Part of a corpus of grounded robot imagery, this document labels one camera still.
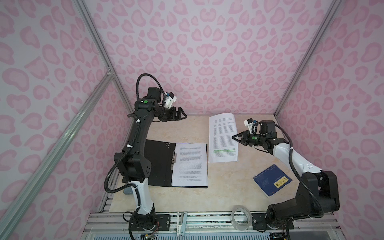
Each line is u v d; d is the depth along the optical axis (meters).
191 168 0.92
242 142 0.75
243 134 0.78
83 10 0.69
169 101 0.75
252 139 0.74
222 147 0.85
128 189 0.50
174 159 0.95
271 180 0.86
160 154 1.04
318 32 0.78
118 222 0.75
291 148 0.55
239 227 0.72
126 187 0.50
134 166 0.49
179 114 0.72
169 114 0.72
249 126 0.78
